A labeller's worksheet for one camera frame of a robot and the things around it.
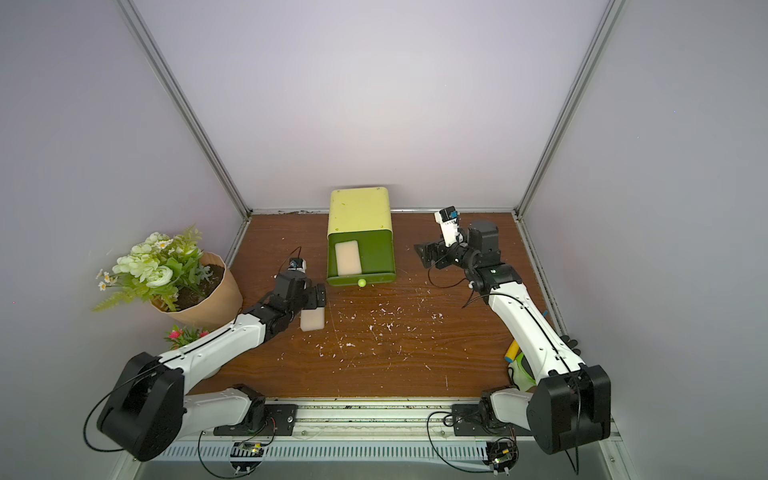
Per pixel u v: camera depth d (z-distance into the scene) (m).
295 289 0.68
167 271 0.67
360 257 0.87
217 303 0.78
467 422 0.73
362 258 0.87
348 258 0.87
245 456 0.72
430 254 0.70
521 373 0.79
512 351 0.83
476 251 0.59
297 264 0.78
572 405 0.38
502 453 0.70
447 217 0.67
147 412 0.41
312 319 0.89
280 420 0.73
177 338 0.70
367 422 0.75
